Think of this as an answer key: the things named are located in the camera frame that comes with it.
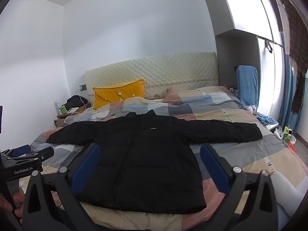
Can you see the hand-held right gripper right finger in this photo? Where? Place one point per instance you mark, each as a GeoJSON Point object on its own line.
{"type": "Point", "coordinates": [214, 170]}

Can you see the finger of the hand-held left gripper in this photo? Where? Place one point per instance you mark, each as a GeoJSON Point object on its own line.
{"type": "Point", "coordinates": [21, 150]}
{"type": "Point", "coordinates": [45, 152]}

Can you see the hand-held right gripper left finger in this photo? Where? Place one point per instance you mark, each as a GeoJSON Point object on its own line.
{"type": "Point", "coordinates": [86, 168]}

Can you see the black padded jacket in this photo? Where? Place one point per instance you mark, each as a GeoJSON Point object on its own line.
{"type": "Point", "coordinates": [149, 154]}

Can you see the black clothes hanger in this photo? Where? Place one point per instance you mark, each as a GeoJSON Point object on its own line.
{"type": "Point", "coordinates": [267, 44]}

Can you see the person's left hand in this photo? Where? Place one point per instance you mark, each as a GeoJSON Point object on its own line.
{"type": "Point", "coordinates": [19, 198]}

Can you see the wooden nightstand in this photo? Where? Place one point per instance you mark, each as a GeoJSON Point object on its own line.
{"type": "Point", "coordinates": [59, 123]}

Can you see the patchwork colour block blanket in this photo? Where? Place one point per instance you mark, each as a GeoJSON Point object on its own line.
{"type": "Point", "coordinates": [240, 149]}

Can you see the green box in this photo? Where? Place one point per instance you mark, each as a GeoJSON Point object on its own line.
{"type": "Point", "coordinates": [63, 109]}

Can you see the white bottle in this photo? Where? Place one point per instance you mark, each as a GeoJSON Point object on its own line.
{"type": "Point", "coordinates": [57, 107]}

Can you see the white flat box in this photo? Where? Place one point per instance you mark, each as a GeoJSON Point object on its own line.
{"type": "Point", "coordinates": [73, 110]}

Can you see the black bag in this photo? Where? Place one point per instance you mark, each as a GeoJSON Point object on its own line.
{"type": "Point", "coordinates": [74, 99]}

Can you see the blue cloth pile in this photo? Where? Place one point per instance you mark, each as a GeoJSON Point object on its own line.
{"type": "Point", "coordinates": [266, 120]}

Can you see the white plastic bag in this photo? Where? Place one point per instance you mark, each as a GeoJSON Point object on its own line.
{"type": "Point", "coordinates": [279, 132]}

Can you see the yellow cushion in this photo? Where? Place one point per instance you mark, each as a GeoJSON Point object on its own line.
{"type": "Point", "coordinates": [115, 96]}

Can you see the green carton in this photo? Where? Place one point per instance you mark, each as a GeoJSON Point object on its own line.
{"type": "Point", "coordinates": [286, 134]}

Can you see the pink pillow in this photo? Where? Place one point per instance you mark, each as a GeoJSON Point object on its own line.
{"type": "Point", "coordinates": [175, 96]}

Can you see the row of small bottles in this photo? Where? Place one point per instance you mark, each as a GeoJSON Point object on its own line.
{"type": "Point", "coordinates": [230, 88]}

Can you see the blue curtain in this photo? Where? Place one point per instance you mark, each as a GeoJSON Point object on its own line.
{"type": "Point", "coordinates": [288, 101]}
{"type": "Point", "coordinates": [246, 84]}

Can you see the cream quilted headboard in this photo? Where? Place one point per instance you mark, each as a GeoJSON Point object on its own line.
{"type": "Point", "coordinates": [173, 72]}

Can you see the brown plaid hanging cloth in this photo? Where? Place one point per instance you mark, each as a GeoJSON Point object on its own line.
{"type": "Point", "coordinates": [296, 53]}

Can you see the white wardrobe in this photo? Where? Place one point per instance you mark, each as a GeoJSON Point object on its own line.
{"type": "Point", "coordinates": [240, 4]}

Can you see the grey wall socket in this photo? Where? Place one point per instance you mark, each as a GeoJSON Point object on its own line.
{"type": "Point", "coordinates": [83, 87]}

